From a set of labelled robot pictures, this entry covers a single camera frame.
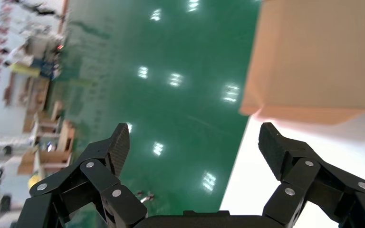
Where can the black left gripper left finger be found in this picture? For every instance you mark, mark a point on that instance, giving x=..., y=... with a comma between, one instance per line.
x=97, y=176

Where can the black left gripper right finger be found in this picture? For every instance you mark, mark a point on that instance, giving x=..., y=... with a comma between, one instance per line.
x=302, y=171

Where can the brown cardboard storage box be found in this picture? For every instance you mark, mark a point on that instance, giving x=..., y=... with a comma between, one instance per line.
x=311, y=56

